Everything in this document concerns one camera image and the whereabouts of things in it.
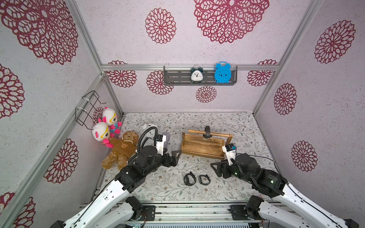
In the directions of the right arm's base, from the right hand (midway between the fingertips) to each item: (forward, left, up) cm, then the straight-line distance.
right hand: (215, 162), depth 70 cm
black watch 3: (-4, +6, -18) cm, 19 cm away
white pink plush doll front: (+17, +65, +1) cm, 67 cm away
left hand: (+4, +21, +3) cm, 21 cm away
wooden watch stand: (+23, +9, -20) cm, 31 cm away
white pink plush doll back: (+30, +65, -1) cm, 72 cm away
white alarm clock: (+30, +43, -8) cm, 53 cm away
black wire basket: (+18, +68, +13) cm, 72 cm away
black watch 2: (-3, +14, -17) cm, 22 cm away
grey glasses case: (+28, +28, -19) cm, 44 cm away
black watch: (+15, +3, +3) cm, 16 cm away
